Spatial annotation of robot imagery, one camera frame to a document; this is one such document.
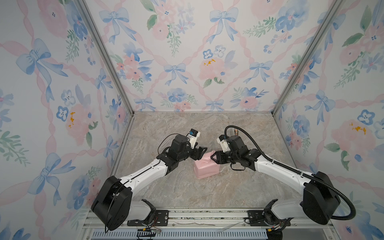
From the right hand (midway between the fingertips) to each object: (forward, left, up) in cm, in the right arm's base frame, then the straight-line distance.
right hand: (213, 156), depth 83 cm
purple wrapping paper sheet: (-6, +4, 0) cm, 8 cm away
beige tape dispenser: (+23, -18, -7) cm, 30 cm away
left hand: (+3, +6, +6) cm, 9 cm away
